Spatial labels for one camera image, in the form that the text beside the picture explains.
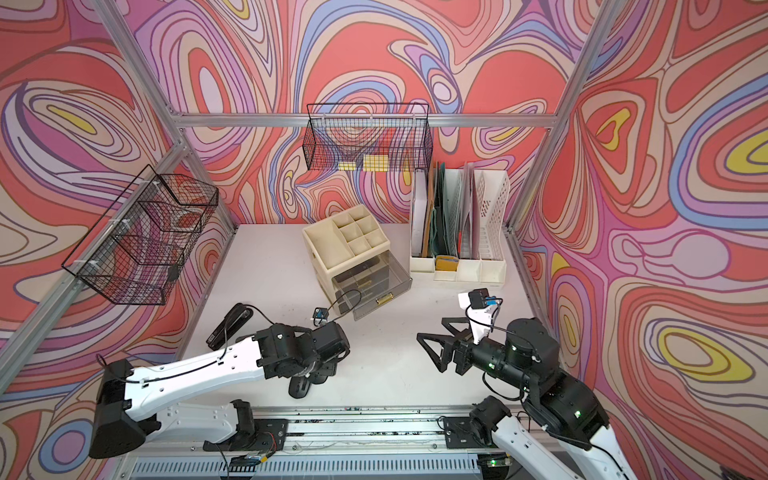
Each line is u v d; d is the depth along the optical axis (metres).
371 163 0.91
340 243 0.84
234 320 0.91
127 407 0.39
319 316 0.67
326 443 0.73
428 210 0.92
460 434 0.73
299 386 0.79
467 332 0.52
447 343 0.49
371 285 0.91
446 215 0.88
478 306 0.50
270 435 0.72
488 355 0.49
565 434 0.40
